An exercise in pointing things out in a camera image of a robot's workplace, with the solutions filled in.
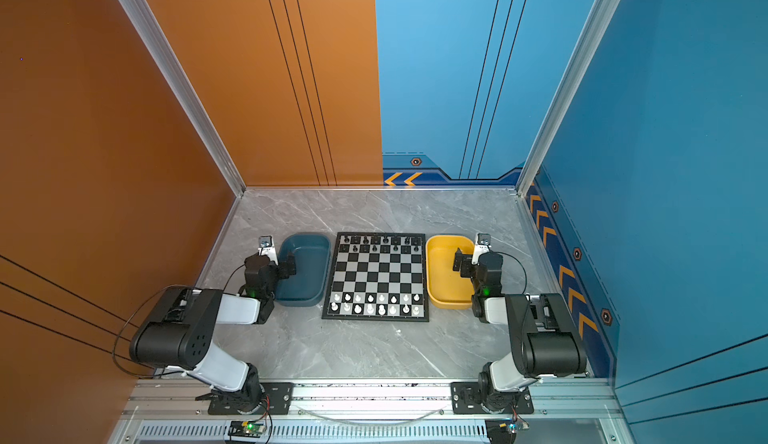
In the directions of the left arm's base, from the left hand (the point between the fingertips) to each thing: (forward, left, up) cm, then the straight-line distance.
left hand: (274, 250), depth 94 cm
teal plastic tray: (-7, -11, -10) cm, 16 cm away
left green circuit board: (-45, -4, -8) cm, 46 cm away
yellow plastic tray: (-8, -55, -9) cm, 56 cm away
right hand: (+1, -63, +1) cm, 63 cm away
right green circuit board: (-44, -68, -6) cm, 81 cm away
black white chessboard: (-6, -33, -5) cm, 34 cm away
